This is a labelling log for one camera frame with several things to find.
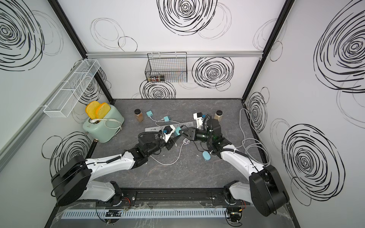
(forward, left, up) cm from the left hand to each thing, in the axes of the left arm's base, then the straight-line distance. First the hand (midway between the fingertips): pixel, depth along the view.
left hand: (178, 132), depth 77 cm
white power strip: (+14, +16, -18) cm, 27 cm away
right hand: (-1, -2, +2) cm, 3 cm away
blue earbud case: (-5, -18, -18) cm, 26 cm away
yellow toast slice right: (+14, +47, 0) cm, 49 cm away
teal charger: (+27, +24, -18) cm, 41 cm away
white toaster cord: (+11, +43, -4) cm, 45 cm away
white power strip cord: (+8, -47, -19) cm, 51 cm away
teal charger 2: (+23, +10, -18) cm, 30 cm away
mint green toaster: (+6, +47, -8) cm, 48 cm away
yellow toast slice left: (+14, +54, +1) cm, 55 cm away
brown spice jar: (+21, +29, -12) cm, 38 cm away
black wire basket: (+45, +6, +13) cm, 48 cm away
